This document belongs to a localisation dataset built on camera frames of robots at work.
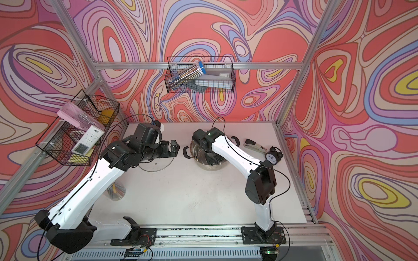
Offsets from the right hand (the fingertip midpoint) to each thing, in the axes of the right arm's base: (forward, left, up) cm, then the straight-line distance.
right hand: (221, 163), depth 81 cm
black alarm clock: (+8, -32, -8) cm, 34 cm away
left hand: (0, +21, +16) cm, 26 cm away
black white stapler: (+19, -22, -10) cm, 30 cm away
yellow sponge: (-1, +66, +10) cm, 66 cm away
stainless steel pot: (+14, +13, -13) cm, 23 cm away
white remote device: (+3, +57, +19) cm, 61 cm away
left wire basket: (+7, +67, +17) cm, 70 cm away
